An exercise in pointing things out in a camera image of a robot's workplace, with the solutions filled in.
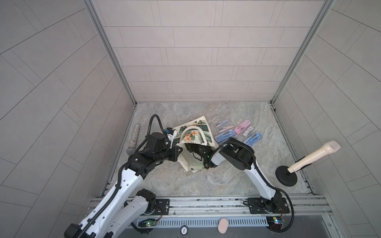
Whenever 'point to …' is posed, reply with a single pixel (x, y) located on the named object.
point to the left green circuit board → (147, 222)
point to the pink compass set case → (242, 126)
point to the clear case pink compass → (225, 128)
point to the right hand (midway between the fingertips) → (182, 137)
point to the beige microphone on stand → (331, 146)
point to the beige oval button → (222, 225)
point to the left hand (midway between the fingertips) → (183, 148)
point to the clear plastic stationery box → (249, 130)
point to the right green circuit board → (276, 222)
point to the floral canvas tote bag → (195, 132)
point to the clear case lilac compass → (222, 123)
